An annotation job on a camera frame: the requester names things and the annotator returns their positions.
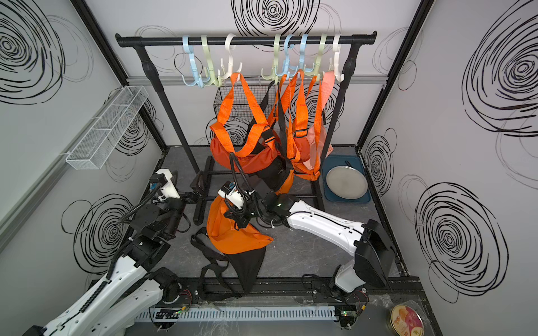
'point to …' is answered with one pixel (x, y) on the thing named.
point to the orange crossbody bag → (223, 236)
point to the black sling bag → (279, 170)
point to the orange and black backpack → (232, 274)
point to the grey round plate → (347, 182)
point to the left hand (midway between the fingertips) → (189, 172)
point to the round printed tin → (406, 321)
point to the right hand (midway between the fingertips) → (225, 215)
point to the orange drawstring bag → (285, 187)
